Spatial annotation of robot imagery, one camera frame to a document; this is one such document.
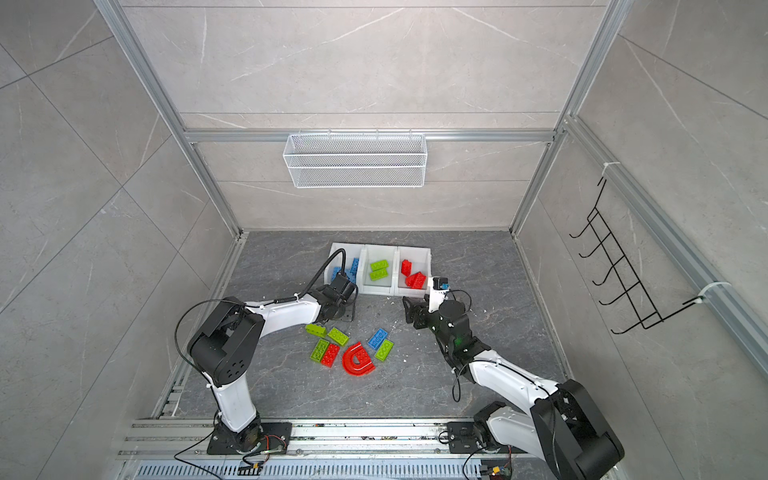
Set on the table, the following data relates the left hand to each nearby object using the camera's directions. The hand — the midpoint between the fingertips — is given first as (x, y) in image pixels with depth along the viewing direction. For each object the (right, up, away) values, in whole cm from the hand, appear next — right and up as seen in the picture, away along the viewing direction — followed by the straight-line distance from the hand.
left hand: (345, 302), depth 97 cm
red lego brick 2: (+22, +7, +6) cm, 24 cm away
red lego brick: (+21, +11, +6) cm, 24 cm away
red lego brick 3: (-3, -14, -11) cm, 18 cm away
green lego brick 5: (-6, -13, -9) cm, 17 cm away
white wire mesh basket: (+3, +48, +4) cm, 49 cm away
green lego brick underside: (+13, -13, -9) cm, 20 cm away
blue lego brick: (-1, +11, -9) cm, 14 cm away
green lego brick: (+11, +9, +7) cm, 16 cm away
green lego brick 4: (-1, -9, -7) cm, 12 cm away
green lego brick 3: (-8, -8, -6) cm, 13 cm away
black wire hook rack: (+67, +8, -34) cm, 76 cm away
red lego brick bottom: (+25, +7, +4) cm, 26 cm away
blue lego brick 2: (+2, +11, +1) cm, 11 cm away
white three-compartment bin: (+16, +6, 0) cm, 17 cm away
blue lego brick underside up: (+11, -10, -6) cm, 16 cm away
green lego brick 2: (+12, +12, +10) cm, 20 cm away
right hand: (+22, +4, -12) cm, 25 cm away
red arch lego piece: (+5, -16, -11) cm, 20 cm away
